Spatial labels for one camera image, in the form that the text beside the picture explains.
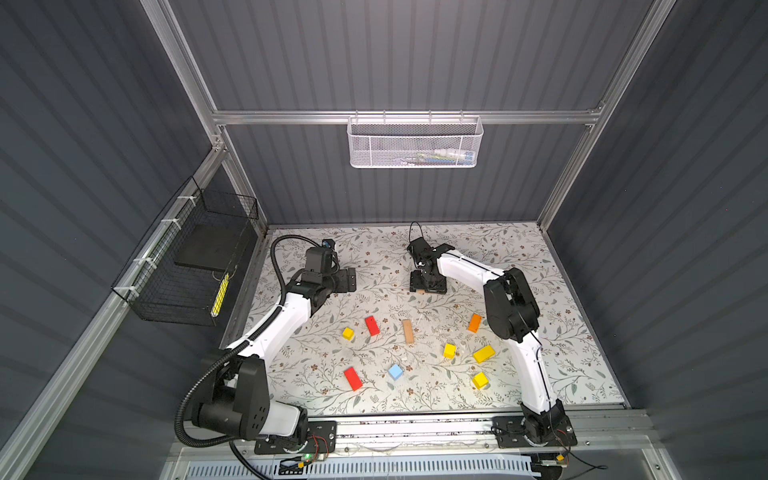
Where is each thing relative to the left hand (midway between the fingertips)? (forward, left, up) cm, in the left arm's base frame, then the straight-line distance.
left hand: (341, 274), depth 88 cm
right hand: (+2, -27, -15) cm, 31 cm away
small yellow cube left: (-13, -1, -14) cm, 19 cm away
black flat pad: (0, +31, +14) cm, 34 cm away
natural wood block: (-13, -20, -14) cm, 27 cm away
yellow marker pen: (-14, +26, +12) cm, 32 cm away
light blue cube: (-25, -15, -13) cm, 32 cm away
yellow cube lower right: (-29, -38, -12) cm, 49 cm away
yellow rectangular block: (-21, -41, -14) cm, 49 cm away
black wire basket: (-8, +37, +13) cm, 40 cm away
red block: (-10, -9, -15) cm, 20 cm away
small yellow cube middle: (-20, -31, -13) cm, 39 cm away
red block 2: (-26, -3, -15) cm, 30 cm away
